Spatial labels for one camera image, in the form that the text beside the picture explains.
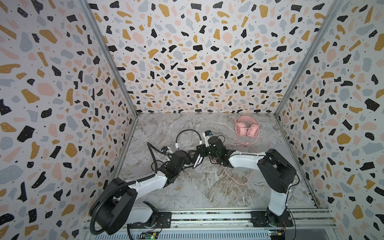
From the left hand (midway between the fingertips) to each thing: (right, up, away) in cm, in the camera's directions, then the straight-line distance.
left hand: (184, 153), depth 88 cm
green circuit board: (-13, -36, -18) cm, 42 cm away
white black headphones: (+2, -3, +4) cm, 5 cm away
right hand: (+6, +5, +1) cm, 8 cm away
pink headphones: (+41, +17, +15) cm, 46 cm away
